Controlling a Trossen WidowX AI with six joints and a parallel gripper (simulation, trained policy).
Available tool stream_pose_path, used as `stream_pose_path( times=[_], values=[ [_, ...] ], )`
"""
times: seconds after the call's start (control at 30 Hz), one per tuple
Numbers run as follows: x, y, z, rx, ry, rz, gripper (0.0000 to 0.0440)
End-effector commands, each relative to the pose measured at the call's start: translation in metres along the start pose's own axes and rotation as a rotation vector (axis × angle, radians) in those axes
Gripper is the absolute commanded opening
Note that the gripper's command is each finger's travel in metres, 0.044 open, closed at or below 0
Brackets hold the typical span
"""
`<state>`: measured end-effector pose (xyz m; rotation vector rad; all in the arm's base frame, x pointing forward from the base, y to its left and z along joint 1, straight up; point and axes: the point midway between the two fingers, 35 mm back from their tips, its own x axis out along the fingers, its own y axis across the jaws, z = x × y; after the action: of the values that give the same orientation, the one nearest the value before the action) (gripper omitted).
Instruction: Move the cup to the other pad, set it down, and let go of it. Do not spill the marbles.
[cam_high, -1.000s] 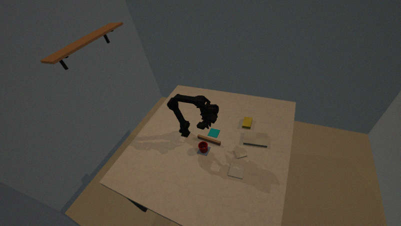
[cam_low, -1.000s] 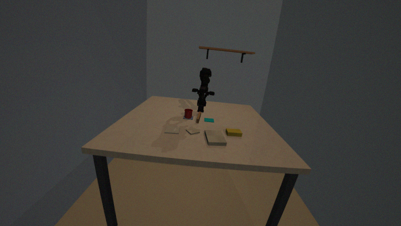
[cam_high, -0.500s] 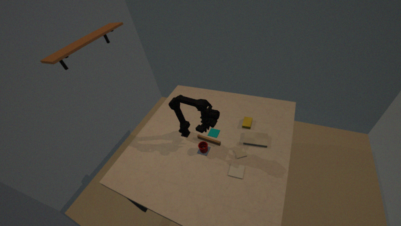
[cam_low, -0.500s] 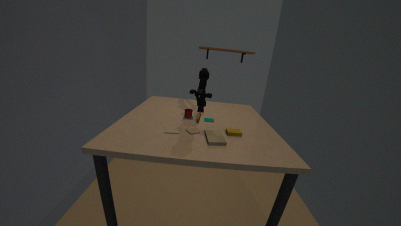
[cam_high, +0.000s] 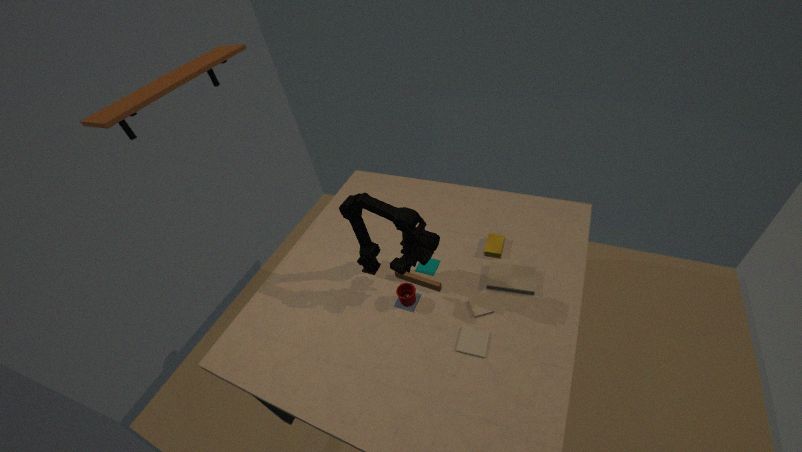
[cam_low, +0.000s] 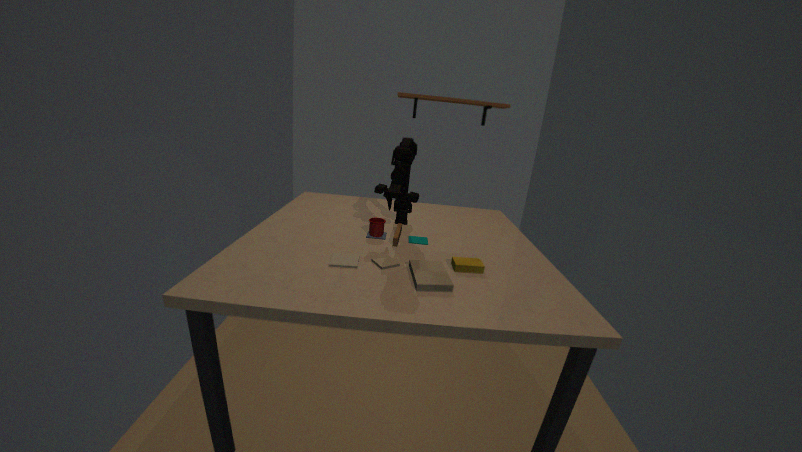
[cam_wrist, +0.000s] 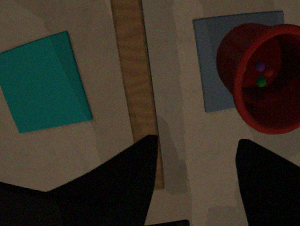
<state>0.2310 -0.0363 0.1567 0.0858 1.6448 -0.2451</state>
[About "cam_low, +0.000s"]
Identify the brown flat bar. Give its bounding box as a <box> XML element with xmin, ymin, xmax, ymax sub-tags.
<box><xmin>393</xmin><ymin>223</ymin><xmax>402</xmax><ymax>247</ymax></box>

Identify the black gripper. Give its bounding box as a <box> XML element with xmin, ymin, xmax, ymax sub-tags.
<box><xmin>374</xmin><ymin>179</ymin><xmax>419</xmax><ymax>213</ymax></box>

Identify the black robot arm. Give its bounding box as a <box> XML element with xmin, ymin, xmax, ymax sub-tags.
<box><xmin>388</xmin><ymin>138</ymin><xmax>417</xmax><ymax>225</ymax></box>

